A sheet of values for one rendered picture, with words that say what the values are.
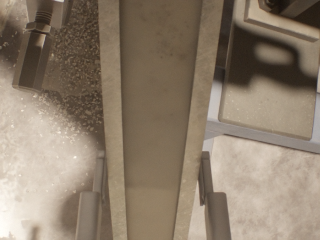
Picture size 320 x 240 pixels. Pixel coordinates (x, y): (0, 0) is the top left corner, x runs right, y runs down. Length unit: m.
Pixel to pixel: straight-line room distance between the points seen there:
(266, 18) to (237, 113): 0.15
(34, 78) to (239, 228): 0.70
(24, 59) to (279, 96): 0.46
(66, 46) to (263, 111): 0.40
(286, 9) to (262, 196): 0.41
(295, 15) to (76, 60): 0.41
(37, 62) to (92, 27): 0.61
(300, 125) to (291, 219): 0.32
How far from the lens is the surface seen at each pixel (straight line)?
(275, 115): 0.74
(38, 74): 0.36
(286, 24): 0.76
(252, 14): 0.74
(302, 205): 1.05
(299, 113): 0.76
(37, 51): 0.36
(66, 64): 0.94
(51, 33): 0.37
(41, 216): 0.92
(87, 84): 0.94
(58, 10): 0.36
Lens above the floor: 0.92
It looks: 75 degrees down
